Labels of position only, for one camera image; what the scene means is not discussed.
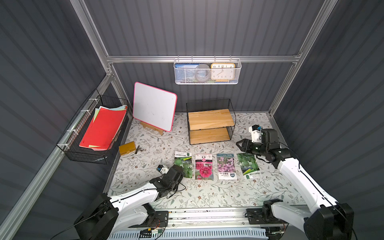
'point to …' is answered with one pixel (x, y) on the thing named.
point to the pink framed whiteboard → (154, 106)
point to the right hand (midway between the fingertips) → (244, 143)
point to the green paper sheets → (97, 110)
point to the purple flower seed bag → (226, 166)
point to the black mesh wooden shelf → (210, 121)
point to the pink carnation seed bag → (203, 166)
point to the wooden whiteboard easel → (146, 125)
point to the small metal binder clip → (139, 148)
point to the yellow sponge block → (126, 148)
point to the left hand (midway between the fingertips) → (183, 172)
